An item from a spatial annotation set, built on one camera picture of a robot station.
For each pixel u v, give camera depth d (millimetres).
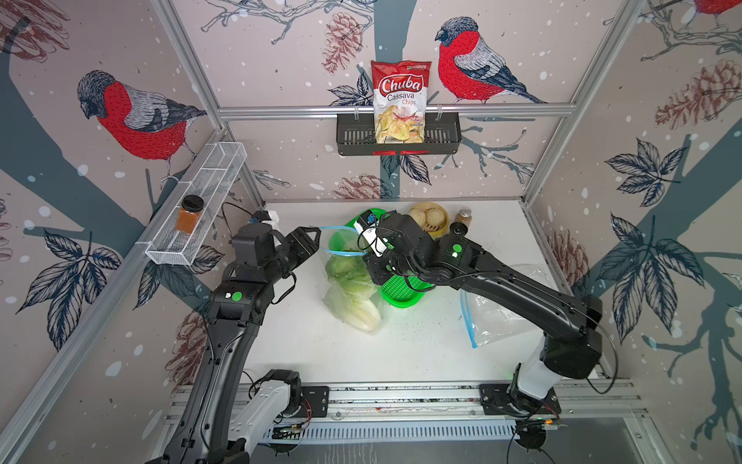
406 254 470
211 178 856
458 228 976
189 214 658
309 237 608
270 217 610
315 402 730
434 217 1070
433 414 727
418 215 1057
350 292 756
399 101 854
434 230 1091
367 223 560
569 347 444
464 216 1031
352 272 694
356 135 944
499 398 727
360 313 810
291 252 589
